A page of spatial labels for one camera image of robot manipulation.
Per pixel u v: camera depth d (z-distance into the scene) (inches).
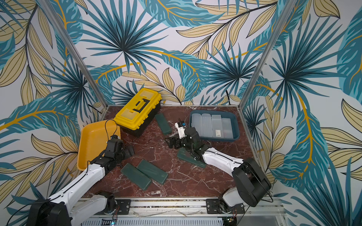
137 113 36.4
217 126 39.6
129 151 30.7
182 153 35.7
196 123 40.8
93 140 39.5
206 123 40.7
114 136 29.5
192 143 25.6
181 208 29.5
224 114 43.3
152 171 33.4
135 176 32.5
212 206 29.0
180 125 28.8
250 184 17.0
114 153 25.6
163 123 42.9
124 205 29.2
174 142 29.3
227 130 40.6
